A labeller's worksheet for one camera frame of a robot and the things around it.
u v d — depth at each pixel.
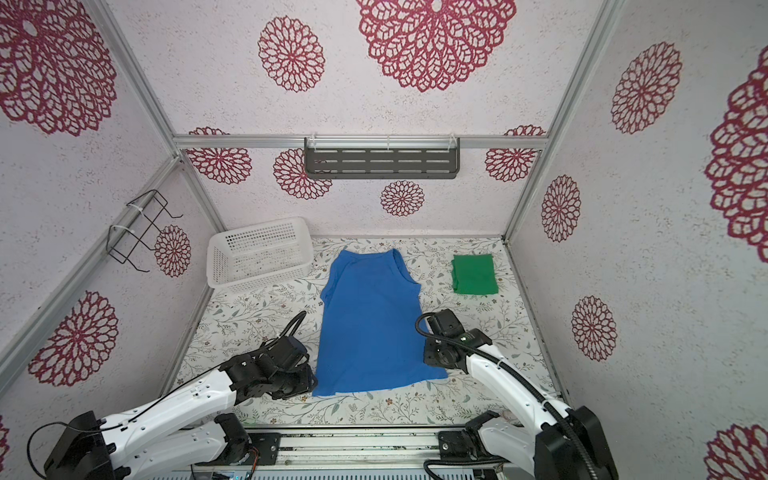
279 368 0.62
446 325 0.65
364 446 0.76
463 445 0.65
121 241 0.73
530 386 0.46
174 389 0.50
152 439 0.45
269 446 0.73
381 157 0.94
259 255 1.16
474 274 1.09
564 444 0.40
